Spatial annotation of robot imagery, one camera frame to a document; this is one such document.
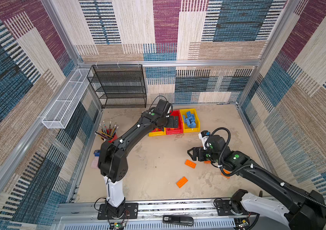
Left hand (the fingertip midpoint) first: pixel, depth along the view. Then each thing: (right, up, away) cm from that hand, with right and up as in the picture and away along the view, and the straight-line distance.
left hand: (172, 122), depth 87 cm
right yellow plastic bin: (+14, +1, +18) cm, 23 cm away
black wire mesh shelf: (-39, +27, +22) cm, 52 cm away
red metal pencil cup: (-39, -8, +5) cm, 40 cm away
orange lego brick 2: (+19, -19, -31) cm, 41 cm away
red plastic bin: (+5, -6, +14) cm, 16 cm away
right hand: (+12, -17, -8) cm, 22 cm away
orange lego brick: (+11, -26, +2) cm, 28 cm away
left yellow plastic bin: (-9, -8, +12) cm, 17 cm away
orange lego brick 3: (+5, -34, -4) cm, 35 cm away
